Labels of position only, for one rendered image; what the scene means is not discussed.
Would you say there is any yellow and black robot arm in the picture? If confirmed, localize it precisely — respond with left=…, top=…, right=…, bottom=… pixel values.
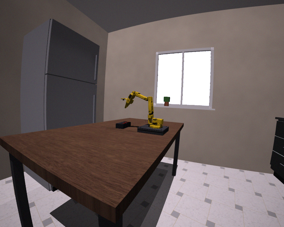
left=128, top=91, right=162, bottom=129

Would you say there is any grey power strip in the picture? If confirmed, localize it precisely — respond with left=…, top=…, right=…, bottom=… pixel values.
left=116, top=121, right=131, bottom=129

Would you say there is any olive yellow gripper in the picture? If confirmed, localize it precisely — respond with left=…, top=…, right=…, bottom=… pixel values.
left=121, top=98, right=134, bottom=108

